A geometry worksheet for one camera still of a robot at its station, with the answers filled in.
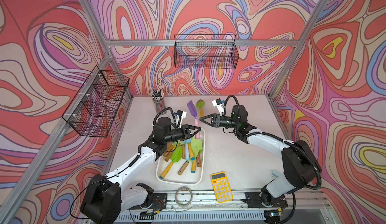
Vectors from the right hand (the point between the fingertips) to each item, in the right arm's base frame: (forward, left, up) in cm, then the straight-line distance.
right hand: (201, 123), depth 76 cm
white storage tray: (-19, +9, -23) cm, 31 cm away
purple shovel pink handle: (+7, +5, +5) cm, 10 cm away
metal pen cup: (+26, +27, -4) cm, 38 cm away
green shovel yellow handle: (+32, -2, -20) cm, 38 cm away
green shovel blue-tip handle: (-2, +3, -21) cm, 22 cm away
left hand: (-5, 0, +1) cm, 5 cm away
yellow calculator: (-25, -9, -22) cm, 35 cm away
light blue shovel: (+1, +9, -20) cm, 22 cm away
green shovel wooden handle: (-1, +16, -21) cm, 27 cm away
